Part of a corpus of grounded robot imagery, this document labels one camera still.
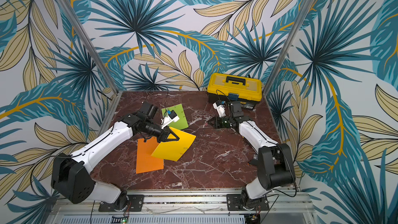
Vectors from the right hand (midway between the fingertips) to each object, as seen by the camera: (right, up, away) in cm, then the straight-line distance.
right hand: (210, 121), depth 87 cm
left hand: (-17, -8, -14) cm, 23 cm away
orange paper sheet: (-35, -22, -2) cm, 42 cm away
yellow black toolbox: (+17, +21, +13) cm, 30 cm away
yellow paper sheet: (-18, -13, -12) cm, 25 cm away
